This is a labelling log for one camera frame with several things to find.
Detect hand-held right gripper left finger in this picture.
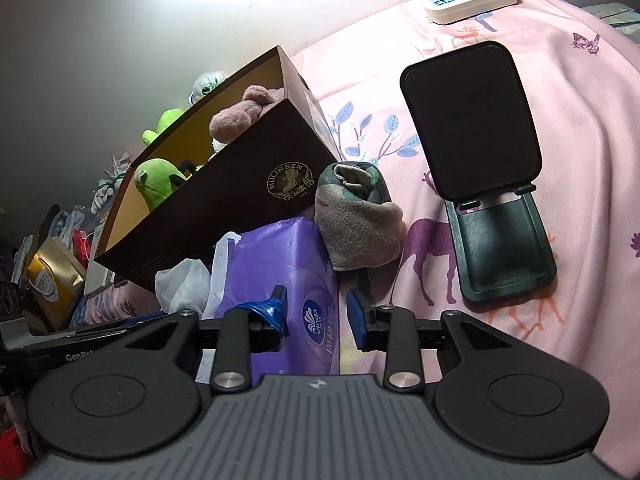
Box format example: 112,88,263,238
122,285,291,395

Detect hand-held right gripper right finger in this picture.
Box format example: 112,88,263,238
346,290,511,392

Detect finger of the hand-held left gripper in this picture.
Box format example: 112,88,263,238
70,311,168,336

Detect grey beige socks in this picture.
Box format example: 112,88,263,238
314,161,405,272

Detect brown cardboard box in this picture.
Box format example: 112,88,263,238
92,45,343,303

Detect green plush toy black leaves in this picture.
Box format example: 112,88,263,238
132,157,198,211

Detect pink plush toy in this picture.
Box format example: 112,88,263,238
209,85,287,142

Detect blue patterned cloth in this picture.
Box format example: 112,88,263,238
67,292,93,331

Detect white flat notebook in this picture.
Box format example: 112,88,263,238
84,250,116,296

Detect purple tissue pack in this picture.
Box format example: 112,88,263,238
195,215,341,376

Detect yellow tissue box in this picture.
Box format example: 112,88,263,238
25,237,86,331

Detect red pouch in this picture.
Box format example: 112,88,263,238
72,230,91,266

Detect red cloth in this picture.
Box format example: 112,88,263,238
0,425,31,461

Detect white gloves bundle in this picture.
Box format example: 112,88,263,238
90,182,118,216

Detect green caterpillar plush toy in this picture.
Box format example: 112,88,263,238
141,105,188,147

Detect black folding phone stand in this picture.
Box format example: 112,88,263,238
399,40,558,303

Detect pink printed bedsheet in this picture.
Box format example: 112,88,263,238
75,0,640,461

